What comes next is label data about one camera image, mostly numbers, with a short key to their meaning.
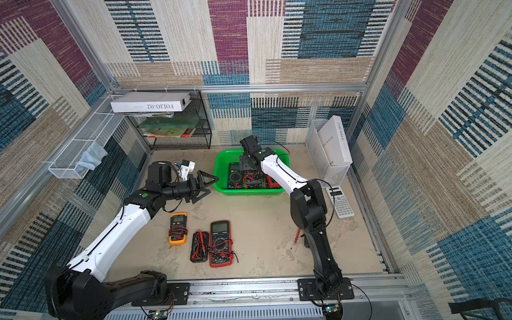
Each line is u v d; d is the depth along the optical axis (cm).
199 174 67
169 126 94
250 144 76
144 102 79
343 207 94
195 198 75
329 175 96
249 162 88
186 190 67
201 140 122
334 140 96
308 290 73
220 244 81
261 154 70
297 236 87
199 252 79
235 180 102
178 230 85
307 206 56
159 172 59
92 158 68
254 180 91
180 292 75
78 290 38
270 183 93
